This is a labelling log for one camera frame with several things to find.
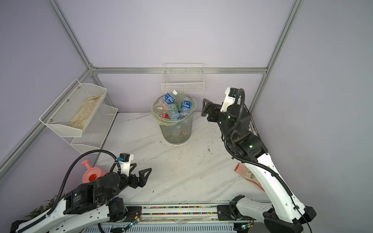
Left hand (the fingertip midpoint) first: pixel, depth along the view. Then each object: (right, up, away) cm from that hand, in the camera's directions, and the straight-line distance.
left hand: (143, 168), depth 67 cm
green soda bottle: (+15, +32, +19) cm, 40 cm away
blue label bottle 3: (+12, +28, +16) cm, 35 cm away
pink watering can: (-31, -5, +9) cm, 32 cm away
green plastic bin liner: (+8, +23, +12) cm, 27 cm away
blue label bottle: (+9, +36, +17) cm, 41 cm away
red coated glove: (+55, -7, +21) cm, 60 cm away
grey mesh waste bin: (+15, +15, +24) cm, 32 cm away
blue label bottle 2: (+19, +30, +18) cm, 40 cm away
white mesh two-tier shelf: (-41, +12, +23) cm, 49 cm away
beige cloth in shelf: (-37, +28, +12) cm, 48 cm away
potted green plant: (-37, -13, -7) cm, 39 cm away
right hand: (+31, +31, -8) cm, 44 cm away
